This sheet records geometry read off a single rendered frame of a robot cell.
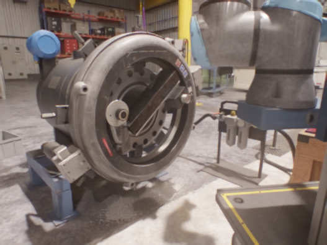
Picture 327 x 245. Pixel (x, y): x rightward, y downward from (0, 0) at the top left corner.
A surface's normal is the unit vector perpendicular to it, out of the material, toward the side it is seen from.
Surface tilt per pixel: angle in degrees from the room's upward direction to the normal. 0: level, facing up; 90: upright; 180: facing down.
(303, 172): 90
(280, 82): 70
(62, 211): 90
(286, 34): 90
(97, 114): 90
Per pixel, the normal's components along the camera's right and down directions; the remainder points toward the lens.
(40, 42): 0.70, 0.18
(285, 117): 0.13, 0.25
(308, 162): -0.71, 0.18
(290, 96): -0.16, -0.10
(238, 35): -0.29, 0.16
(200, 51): -0.33, 0.67
